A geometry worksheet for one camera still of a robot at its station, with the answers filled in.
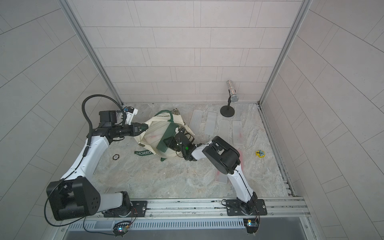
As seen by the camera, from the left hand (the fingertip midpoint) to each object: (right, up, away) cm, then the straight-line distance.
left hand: (148, 125), depth 79 cm
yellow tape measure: (+64, -18, +10) cm, 67 cm away
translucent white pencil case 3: (+36, -1, +25) cm, 44 cm away
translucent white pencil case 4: (+44, -6, +21) cm, 49 cm away
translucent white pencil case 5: (+53, -6, +21) cm, 57 cm away
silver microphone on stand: (+49, +8, +32) cm, 59 cm away
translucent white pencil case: (-1, -6, +14) cm, 15 cm away
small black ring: (-22, -20, +9) cm, 31 cm away
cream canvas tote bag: (+8, +5, +5) cm, 10 cm away
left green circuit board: (-6, -44, -15) cm, 47 cm away
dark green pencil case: (+9, -5, +12) cm, 16 cm away
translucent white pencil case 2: (+25, +1, +27) cm, 36 cm away
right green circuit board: (+51, -46, -11) cm, 70 cm away
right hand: (+5, -11, +13) cm, 18 cm away
